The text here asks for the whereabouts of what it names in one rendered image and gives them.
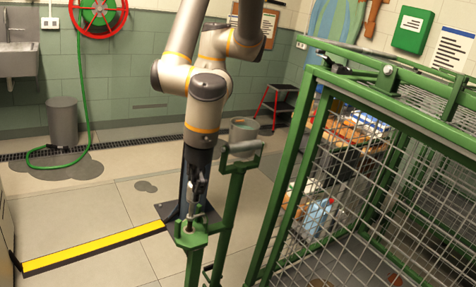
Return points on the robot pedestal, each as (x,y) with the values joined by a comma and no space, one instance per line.
(182,211)

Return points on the red black step stool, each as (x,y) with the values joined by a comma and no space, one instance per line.
(280,105)

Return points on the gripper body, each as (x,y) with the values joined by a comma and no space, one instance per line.
(196,156)

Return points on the orange wall brush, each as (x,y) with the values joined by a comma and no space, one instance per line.
(371,22)

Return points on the blue canister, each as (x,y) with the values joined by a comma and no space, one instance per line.
(317,217)

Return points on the supply cart with boxes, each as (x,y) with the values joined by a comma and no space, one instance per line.
(341,147)

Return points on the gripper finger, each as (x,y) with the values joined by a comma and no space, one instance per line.
(190,175)
(201,183)

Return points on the grey waste bin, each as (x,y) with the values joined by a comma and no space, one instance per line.
(62,121)

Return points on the black floor drain grate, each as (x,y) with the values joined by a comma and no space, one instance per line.
(102,145)

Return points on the grey wall vent plate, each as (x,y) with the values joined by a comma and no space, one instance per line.
(149,106)

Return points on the small white wall socket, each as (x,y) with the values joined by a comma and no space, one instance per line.
(301,45)

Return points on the brown notice board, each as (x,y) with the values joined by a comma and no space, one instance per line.
(270,24)

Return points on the grey release bar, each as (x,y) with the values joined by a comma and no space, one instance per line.
(357,48)

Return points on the silver round knob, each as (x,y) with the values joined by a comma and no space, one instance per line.
(388,69)

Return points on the silver locking pin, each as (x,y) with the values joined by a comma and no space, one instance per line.
(190,207)

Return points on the white wall notice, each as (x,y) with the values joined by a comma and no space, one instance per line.
(453,50)

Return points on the blue green apron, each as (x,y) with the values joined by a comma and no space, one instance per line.
(333,24)

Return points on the grey bucket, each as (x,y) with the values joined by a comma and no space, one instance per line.
(244,129)

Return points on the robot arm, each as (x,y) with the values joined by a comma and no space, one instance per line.
(200,103)

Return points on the green lever bracket post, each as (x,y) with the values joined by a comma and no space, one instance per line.
(192,255)

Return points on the green wall box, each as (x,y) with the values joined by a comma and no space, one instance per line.
(412,30)

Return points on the steel wall sink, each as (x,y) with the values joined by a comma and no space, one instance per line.
(9,56)

